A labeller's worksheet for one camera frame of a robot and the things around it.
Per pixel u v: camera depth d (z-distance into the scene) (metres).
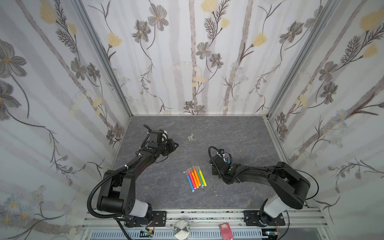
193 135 1.08
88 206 0.40
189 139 1.04
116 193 0.43
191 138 1.05
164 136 0.75
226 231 0.71
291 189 0.45
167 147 0.79
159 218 0.73
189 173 0.88
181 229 0.59
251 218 0.74
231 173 0.64
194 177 0.88
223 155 0.81
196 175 0.88
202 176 0.88
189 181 0.86
